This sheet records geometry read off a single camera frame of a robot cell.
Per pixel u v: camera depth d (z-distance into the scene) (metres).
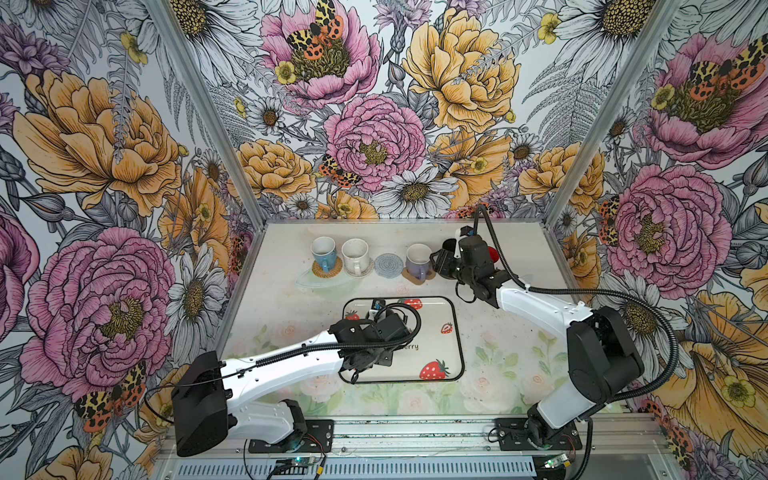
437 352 0.89
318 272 1.05
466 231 0.81
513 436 0.73
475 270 0.69
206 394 0.41
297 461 0.71
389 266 1.08
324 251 1.01
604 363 0.45
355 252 1.04
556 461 0.72
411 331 0.60
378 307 0.71
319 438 0.73
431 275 1.01
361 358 0.53
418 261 1.04
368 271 1.05
